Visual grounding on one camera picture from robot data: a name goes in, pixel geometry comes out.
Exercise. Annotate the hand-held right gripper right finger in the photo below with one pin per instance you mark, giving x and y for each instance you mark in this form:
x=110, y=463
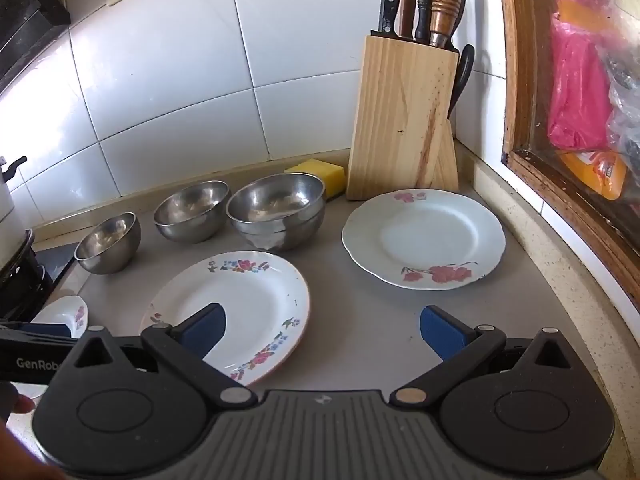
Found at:
x=435, y=327

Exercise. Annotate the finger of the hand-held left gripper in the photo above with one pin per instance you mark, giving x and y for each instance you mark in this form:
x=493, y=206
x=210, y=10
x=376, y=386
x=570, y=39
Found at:
x=45, y=330

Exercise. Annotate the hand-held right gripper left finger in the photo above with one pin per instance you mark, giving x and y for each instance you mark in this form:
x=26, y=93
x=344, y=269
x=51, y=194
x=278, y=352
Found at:
x=200, y=327

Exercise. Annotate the white plate small pink flower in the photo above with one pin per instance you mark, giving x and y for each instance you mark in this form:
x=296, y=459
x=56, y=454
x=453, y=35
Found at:
x=62, y=312

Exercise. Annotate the white plate colourful flower print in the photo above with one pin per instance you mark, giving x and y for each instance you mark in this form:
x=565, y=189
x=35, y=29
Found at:
x=250, y=300

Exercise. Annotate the white plate red flower print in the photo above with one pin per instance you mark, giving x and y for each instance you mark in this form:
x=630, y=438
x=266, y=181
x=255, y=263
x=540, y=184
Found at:
x=425, y=235

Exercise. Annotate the small steel bowl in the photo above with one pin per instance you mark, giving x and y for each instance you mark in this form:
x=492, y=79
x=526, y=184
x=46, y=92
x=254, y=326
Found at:
x=107, y=255

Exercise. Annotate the medium steel bowl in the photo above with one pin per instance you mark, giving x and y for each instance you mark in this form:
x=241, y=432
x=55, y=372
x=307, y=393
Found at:
x=190, y=225

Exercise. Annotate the large steel bowl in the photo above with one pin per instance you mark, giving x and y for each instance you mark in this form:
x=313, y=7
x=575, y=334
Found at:
x=275, y=200
x=280, y=242

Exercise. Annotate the person's left hand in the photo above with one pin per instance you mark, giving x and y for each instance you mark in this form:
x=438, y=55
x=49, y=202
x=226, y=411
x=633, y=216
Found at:
x=20, y=455

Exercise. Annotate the black gas stove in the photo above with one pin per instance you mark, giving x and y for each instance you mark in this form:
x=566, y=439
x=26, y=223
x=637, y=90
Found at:
x=25, y=270

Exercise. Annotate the silver pressure cooker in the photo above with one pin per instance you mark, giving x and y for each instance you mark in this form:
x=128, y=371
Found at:
x=5, y=200

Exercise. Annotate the yellow sponge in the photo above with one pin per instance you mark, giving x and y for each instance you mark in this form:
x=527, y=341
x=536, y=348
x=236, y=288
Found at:
x=325, y=175

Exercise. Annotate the wooden knife block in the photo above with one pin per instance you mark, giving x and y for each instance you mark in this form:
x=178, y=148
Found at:
x=400, y=120

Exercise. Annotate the orange plastic bag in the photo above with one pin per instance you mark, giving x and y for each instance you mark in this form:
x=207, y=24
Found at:
x=600, y=175

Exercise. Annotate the black scissors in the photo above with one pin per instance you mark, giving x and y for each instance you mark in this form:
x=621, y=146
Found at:
x=465, y=70

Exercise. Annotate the pink plastic bag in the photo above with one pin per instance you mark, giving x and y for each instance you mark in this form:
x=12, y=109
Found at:
x=575, y=85

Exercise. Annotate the black range hood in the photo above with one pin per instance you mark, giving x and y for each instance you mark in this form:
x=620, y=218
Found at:
x=25, y=25

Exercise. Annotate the clear plastic bag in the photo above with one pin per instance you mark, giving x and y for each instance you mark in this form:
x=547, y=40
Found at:
x=625, y=85

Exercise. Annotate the wooden window frame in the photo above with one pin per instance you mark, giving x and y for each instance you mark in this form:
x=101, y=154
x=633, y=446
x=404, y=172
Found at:
x=515, y=60

